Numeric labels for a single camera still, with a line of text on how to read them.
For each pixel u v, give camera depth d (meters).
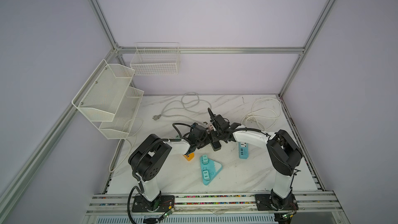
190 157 0.87
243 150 0.88
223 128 0.72
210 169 0.81
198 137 0.75
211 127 0.77
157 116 1.04
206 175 0.75
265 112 1.11
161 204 0.73
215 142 0.91
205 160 0.80
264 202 0.73
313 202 0.76
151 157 0.50
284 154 0.49
